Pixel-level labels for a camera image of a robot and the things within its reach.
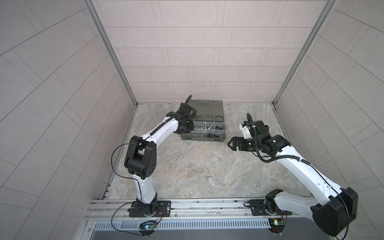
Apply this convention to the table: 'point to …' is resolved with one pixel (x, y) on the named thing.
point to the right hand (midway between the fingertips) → (233, 144)
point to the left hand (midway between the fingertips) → (195, 127)
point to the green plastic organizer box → (209, 123)
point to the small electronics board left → (147, 226)
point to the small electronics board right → (277, 225)
